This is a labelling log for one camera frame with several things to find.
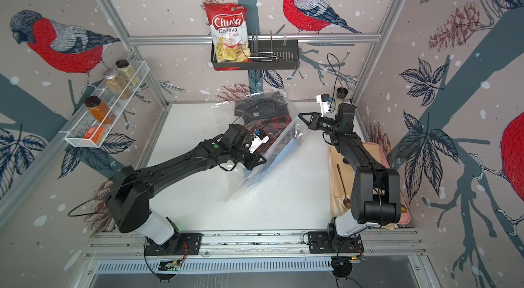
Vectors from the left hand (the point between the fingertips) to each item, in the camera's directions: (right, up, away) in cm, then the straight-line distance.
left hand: (267, 158), depth 79 cm
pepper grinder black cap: (+41, +31, +31) cm, 60 cm away
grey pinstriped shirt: (-3, +22, +35) cm, 41 cm away
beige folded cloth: (+30, -16, +5) cm, 34 cm away
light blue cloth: (+6, 0, +4) cm, 7 cm away
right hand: (+14, +18, +5) cm, 23 cm away
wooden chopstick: (+33, -18, +3) cm, 38 cm away
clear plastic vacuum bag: (+9, +9, +5) cm, 14 cm away
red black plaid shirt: (+2, +11, +28) cm, 30 cm away
